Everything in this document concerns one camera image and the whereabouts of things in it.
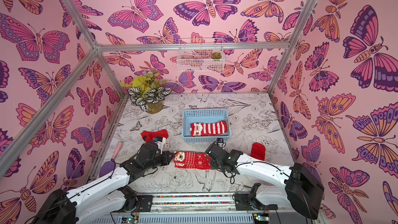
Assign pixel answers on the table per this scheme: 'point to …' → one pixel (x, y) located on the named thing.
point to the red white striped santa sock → (201, 129)
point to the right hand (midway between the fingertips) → (214, 160)
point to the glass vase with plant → (147, 90)
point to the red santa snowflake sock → (195, 160)
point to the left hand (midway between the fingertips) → (176, 154)
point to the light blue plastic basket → (207, 116)
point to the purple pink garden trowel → (110, 166)
